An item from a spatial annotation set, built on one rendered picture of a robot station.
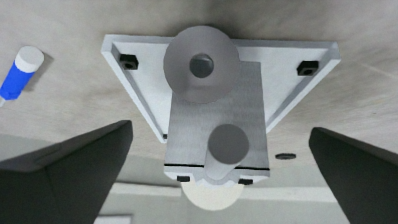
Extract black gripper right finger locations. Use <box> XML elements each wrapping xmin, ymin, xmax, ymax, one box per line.
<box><xmin>308</xmin><ymin>127</ymin><xmax>398</xmax><ymax>224</ymax></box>

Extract blue screwdriver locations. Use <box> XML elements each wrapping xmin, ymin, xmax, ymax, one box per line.
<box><xmin>0</xmin><ymin>46</ymin><xmax>44</xmax><ymax>107</ymax></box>

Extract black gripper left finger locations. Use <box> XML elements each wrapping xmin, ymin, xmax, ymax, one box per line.
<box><xmin>0</xmin><ymin>120</ymin><xmax>133</xmax><ymax>224</ymax></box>

